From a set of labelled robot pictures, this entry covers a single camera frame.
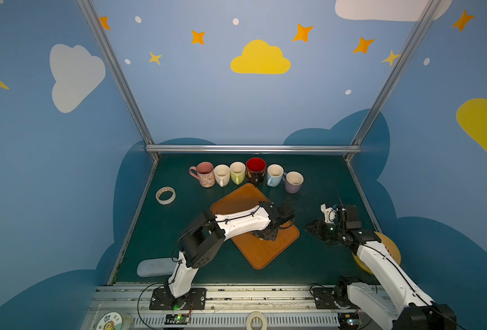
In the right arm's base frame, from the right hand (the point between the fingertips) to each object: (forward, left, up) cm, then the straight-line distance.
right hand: (308, 224), depth 83 cm
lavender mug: (+28, +2, -7) cm, 29 cm away
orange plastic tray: (-10, +18, -9) cm, 23 cm away
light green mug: (+30, +32, -3) cm, 44 cm away
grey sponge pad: (-19, +61, -5) cm, 64 cm away
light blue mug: (+28, +13, -1) cm, 30 cm away
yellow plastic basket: (-4, -35, -7) cm, 36 cm away
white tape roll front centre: (-31, +22, -10) cm, 39 cm away
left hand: (-3, +16, -6) cm, 18 cm away
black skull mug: (+30, +22, -1) cm, 38 cm away
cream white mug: (+28, +40, -4) cm, 49 cm away
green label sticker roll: (-36, +66, 0) cm, 75 cm away
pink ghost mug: (+24, +47, +1) cm, 53 cm away
